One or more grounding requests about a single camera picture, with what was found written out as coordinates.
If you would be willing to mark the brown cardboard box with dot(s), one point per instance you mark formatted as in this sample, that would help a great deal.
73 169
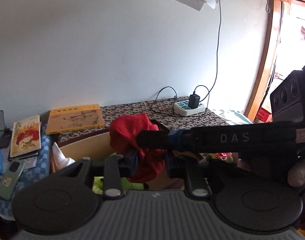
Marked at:
90 145

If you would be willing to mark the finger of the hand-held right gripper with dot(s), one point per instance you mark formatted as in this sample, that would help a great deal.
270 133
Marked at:
217 140

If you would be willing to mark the red box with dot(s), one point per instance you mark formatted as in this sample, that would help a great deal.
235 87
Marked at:
262 115

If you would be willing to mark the white power strip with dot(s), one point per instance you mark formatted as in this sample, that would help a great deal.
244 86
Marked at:
185 110

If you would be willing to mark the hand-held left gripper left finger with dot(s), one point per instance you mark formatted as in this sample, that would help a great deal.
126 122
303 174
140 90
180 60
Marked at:
130 162

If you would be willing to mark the white plush toy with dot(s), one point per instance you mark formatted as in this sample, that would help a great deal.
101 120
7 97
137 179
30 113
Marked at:
61 160

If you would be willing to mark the yellow-green plush item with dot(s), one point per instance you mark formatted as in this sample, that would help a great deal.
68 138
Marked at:
132 186

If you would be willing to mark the phone stand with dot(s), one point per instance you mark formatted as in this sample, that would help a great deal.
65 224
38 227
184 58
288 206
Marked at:
0 122

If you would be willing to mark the yellow book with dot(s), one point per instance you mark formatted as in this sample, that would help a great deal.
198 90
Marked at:
75 118

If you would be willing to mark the pale plastic bag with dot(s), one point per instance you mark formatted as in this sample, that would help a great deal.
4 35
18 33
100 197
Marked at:
232 117

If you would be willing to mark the black charger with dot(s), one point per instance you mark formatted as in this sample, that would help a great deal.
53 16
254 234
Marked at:
193 101

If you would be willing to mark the green phone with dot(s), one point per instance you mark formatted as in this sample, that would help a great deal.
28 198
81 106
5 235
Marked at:
10 180

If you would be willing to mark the blue checked cloth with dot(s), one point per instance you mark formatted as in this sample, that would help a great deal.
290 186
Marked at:
43 155

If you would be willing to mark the cartoon cover book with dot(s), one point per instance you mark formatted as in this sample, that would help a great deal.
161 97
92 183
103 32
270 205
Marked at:
26 137

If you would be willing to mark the red cloth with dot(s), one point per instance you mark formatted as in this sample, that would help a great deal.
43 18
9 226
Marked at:
127 130

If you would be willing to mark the wooden door frame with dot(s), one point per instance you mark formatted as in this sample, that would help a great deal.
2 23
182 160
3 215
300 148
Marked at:
263 55

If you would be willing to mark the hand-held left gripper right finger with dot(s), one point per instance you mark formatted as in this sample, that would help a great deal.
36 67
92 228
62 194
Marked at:
172 167

